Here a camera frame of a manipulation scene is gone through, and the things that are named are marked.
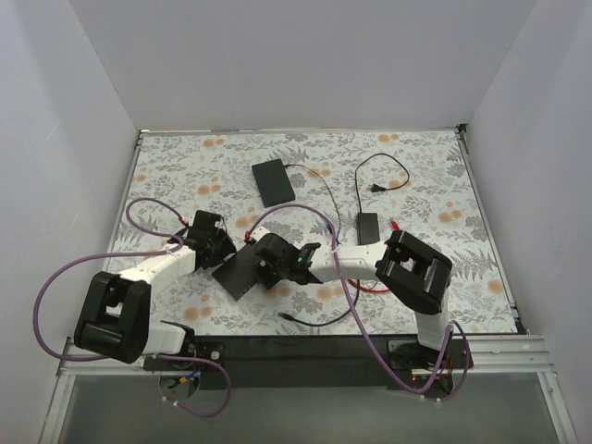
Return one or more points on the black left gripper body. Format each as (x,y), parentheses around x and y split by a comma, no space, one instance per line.
(221,247)

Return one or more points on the black power adapter brick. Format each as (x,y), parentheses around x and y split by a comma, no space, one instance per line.
(367,228)

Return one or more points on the aluminium frame rail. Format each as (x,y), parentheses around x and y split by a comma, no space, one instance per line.
(490,354)

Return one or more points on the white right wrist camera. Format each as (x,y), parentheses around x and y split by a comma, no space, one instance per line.
(255,235)

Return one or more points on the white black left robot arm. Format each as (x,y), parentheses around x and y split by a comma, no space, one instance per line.
(115,318)

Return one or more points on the black network switch with ports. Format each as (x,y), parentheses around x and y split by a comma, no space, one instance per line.
(237,275)

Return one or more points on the black rectangular box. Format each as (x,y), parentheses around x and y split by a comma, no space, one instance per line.
(273,183)

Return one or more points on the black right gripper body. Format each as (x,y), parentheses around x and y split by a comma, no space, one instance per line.
(266,266)

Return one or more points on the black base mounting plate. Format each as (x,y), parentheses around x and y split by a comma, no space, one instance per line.
(255,362)

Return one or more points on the floral patterned table mat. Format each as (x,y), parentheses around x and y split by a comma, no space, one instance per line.
(416,180)

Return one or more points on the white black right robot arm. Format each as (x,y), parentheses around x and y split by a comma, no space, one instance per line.
(413,271)

